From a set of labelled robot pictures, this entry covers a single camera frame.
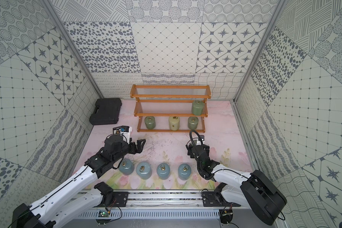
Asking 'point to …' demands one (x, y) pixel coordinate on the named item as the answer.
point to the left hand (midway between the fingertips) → (141, 140)
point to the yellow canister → (174, 123)
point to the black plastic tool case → (107, 111)
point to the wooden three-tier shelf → (175, 109)
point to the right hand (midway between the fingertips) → (197, 145)
